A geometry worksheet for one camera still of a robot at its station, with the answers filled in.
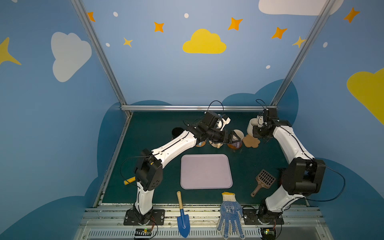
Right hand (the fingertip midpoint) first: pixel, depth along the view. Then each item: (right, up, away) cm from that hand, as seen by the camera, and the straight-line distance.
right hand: (259, 131), depth 89 cm
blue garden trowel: (-45, -44, -16) cm, 65 cm away
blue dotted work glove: (-20, -42, -13) cm, 48 cm away
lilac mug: (-8, -3, +9) cm, 13 cm away
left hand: (-19, -3, -13) cm, 23 cm away
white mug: (-3, +6, +2) cm, 7 cm away
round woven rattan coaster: (-34, -10, +14) cm, 38 cm away
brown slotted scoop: (+2, -28, -3) cm, 28 cm away
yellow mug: (-24, -9, +7) cm, 27 cm away
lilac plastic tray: (-33, -25, +3) cm, 42 cm away
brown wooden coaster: (-13, -11, +10) cm, 20 cm away
